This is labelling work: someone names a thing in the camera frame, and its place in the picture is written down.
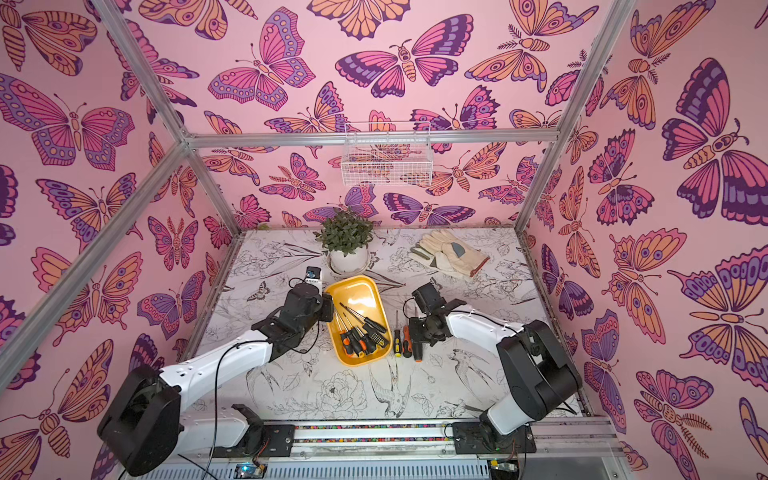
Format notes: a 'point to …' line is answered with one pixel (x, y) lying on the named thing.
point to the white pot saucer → (363, 269)
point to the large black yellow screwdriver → (369, 332)
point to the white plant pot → (351, 262)
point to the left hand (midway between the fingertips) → (332, 292)
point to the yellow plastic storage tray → (363, 295)
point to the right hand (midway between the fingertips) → (410, 336)
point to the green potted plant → (345, 232)
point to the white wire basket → (387, 164)
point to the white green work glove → (436, 260)
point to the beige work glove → (466, 258)
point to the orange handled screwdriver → (418, 352)
